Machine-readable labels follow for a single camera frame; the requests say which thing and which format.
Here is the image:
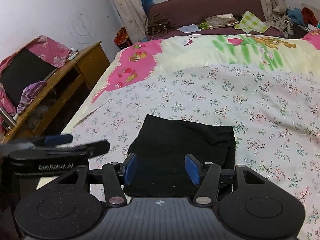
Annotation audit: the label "blue plastic bag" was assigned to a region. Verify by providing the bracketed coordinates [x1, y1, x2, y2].
[139, 0, 153, 13]

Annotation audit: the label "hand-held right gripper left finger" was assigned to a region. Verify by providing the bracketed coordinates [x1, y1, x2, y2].
[55, 152, 137, 208]

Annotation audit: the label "black pants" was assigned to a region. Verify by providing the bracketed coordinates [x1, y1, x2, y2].
[124, 114, 237, 200]

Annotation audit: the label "white basket cup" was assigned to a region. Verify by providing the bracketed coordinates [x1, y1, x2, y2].
[285, 20, 295, 36]

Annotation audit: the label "brown handbag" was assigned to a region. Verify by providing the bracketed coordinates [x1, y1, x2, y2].
[147, 14, 175, 36]

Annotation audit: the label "metal bottle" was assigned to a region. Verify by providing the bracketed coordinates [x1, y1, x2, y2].
[0, 106, 17, 128]

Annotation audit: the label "pale cloth bundle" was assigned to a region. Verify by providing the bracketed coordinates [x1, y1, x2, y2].
[26, 100, 57, 128]

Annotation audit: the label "red cloth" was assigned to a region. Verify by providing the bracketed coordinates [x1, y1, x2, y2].
[301, 7, 319, 27]

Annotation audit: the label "green checked cloth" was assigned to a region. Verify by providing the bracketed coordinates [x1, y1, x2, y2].
[234, 10, 269, 33]

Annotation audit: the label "black monitor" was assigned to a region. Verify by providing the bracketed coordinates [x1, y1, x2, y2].
[0, 49, 57, 105]

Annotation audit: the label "red bag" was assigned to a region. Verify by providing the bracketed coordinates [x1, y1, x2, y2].
[114, 27, 132, 50]

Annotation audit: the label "pink floral cloth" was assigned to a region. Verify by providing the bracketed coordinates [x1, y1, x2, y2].
[0, 35, 72, 130]

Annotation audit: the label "white floral bedsheet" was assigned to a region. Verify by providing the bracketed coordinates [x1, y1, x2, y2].
[36, 64, 320, 240]

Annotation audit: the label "yellow pink cartoon quilt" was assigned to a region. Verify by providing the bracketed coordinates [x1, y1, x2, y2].
[61, 29, 320, 130]

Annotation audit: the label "beige patterned curtain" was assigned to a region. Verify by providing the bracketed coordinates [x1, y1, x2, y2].
[256, 0, 288, 29]
[101, 0, 148, 43]

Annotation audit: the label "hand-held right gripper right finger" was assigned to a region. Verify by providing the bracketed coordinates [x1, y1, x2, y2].
[184, 154, 272, 207]

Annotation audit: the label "white paper sheet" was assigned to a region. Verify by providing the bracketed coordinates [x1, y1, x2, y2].
[176, 24, 199, 33]

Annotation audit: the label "blue cloth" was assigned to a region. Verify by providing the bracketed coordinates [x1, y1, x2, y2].
[286, 7, 307, 27]

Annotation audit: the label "maroon window seat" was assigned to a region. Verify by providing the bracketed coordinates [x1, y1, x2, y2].
[146, 0, 285, 40]

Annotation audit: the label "purple knit cloth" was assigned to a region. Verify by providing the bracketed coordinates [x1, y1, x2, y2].
[16, 80, 48, 114]

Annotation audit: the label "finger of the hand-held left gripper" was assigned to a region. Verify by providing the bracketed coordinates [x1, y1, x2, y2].
[30, 133, 74, 147]
[44, 140, 111, 158]

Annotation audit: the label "gold flat packet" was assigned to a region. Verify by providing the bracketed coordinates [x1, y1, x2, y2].
[205, 13, 240, 29]

